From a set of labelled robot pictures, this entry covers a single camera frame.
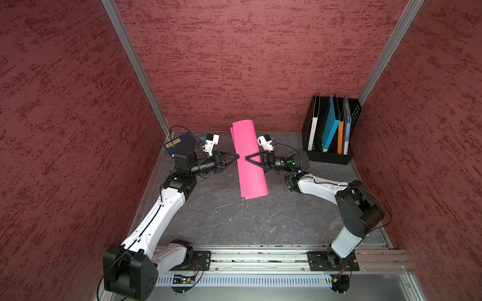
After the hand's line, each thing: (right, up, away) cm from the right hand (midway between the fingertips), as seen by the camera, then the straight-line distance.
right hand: (245, 165), depth 67 cm
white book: (+33, +18, +21) cm, 44 cm away
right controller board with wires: (+36, -44, +1) cm, 57 cm away
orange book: (+48, +12, +25) cm, 55 cm away
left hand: (-3, +1, +1) cm, 3 cm away
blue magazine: (+51, +11, +25) cm, 58 cm away
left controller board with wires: (-26, -48, +5) cm, 54 cm away
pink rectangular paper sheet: (+2, -5, -1) cm, 6 cm away
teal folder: (+42, +17, +22) cm, 50 cm away
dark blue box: (-41, +9, +49) cm, 65 cm away
